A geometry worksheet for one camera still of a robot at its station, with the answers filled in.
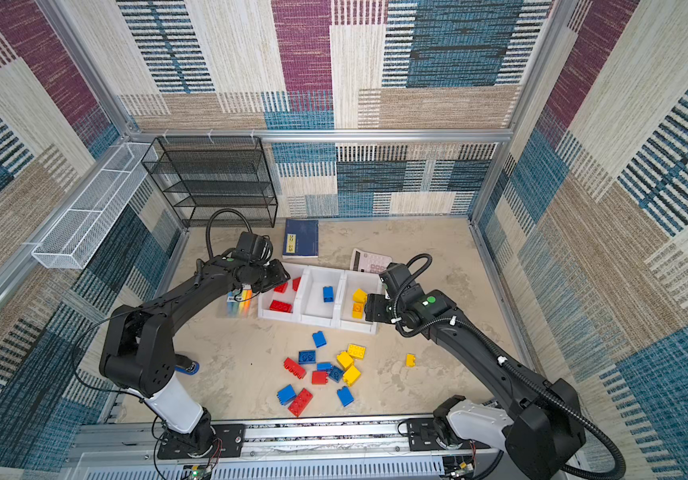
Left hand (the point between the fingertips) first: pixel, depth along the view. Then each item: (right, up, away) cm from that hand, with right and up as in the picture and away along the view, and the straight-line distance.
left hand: (287, 273), depth 91 cm
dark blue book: (+1, +11, +23) cm, 26 cm away
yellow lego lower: (+19, -27, -9) cm, 34 cm away
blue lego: (+12, -7, +6) cm, 15 cm away
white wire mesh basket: (-46, +10, -20) cm, 51 cm away
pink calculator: (+25, +3, +14) cm, 29 cm away
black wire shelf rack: (-30, +32, +19) cm, 48 cm away
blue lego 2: (+2, -31, -12) cm, 33 cm away
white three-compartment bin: (+10, -8, +6) cm, 14 cm away
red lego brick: (-4, -6, +8) cm, 10 cm away
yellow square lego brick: (+21, -11, +1) cm, 24 cm away
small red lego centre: (+10, -28, -8) cm, 31 cm away
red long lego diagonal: (+3, -25, -8) cm, 27 cm away
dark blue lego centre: (+15, -27, -8) cm, 32 cm away
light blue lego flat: (+11, -26, -6) cm, 29 cm away
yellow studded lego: (+20, -22, -5) cm, 30 cm away
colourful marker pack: (-9, -6, -16) cm, 19 cm away
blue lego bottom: (+17, -31, -11) cm, 38 cm away
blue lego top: (+10, -19, -1) cm, 22 cm away
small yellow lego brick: (+36, -24, -6) cm, 43 cm away
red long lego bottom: (+6, -32, -13) cm, 35 cm away
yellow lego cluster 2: (+17, -23, -6) cm, 30 cm away
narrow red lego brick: (+1, -4, +6) cm, 7 cm away
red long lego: (-3, -11, +3) cm, 11 cm away
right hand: (+26, -10, -11) cm, 30 cm away
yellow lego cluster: (+22, -8, +6) cm, 24 cm away
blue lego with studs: (+6, -24, -5) cm, 25 cm away
